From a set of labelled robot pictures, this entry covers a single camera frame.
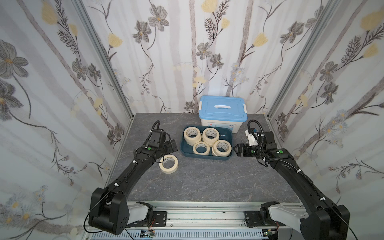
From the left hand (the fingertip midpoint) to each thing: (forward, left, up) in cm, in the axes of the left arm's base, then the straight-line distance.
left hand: (171, 145), depth 85 cm
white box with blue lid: (+26, -34, +1) cm, 43 cm away
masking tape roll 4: (+6, -18, -15) cm, 24 cm away
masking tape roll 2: (+17, -12, -14) cm, 25 cm away
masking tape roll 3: (+17, -25, -13) cm, 33 cm away
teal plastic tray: (+8, -22, -10) cm, 25 cm away
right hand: (-4, -41, +4) cm, 42 cm away
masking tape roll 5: (+6, -32, -14) cm, 36 cm away
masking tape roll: (-5, +2, -15) cm, 16 cm away
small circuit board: (-41, +9, -14) cm, 44 cm away
